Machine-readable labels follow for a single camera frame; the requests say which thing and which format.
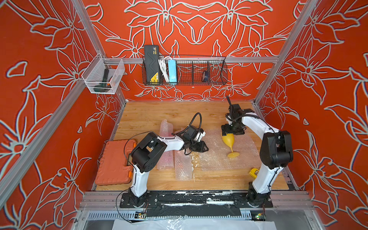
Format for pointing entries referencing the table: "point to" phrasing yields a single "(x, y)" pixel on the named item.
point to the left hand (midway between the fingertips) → (208, 149)
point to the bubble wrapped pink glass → (167, 163)
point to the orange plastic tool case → (112, 167)
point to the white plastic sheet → (183, 223)
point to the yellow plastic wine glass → (229, 139)
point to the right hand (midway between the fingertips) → (226, 132)
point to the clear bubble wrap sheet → (216, 159)
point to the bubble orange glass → (183, 165)
